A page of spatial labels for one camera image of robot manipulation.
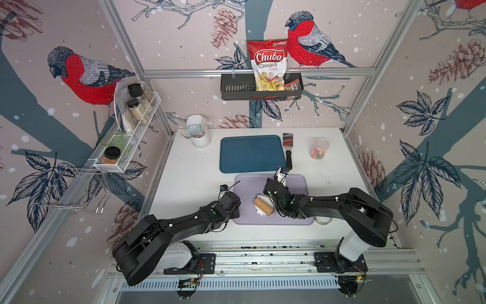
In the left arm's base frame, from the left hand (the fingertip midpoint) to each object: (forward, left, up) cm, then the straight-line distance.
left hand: (239, 204), depth 88 cm
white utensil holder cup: (+38, +25, +3) cm, 45 cm away
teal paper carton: (+38, +26, +12) cm, 48 cm away
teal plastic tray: (+31, -6, 0) cm, 31 cm away
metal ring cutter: (-8, -39, -2) cm, 40 cm away
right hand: (+10, -14, +5) cm, 18 cm away
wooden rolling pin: (-2, -12, +3) cm, 13 cm away
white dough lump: (-3, -10, 0) cm, 10 cm away
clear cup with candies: (+31, -44, +6) cm, 54 cm away
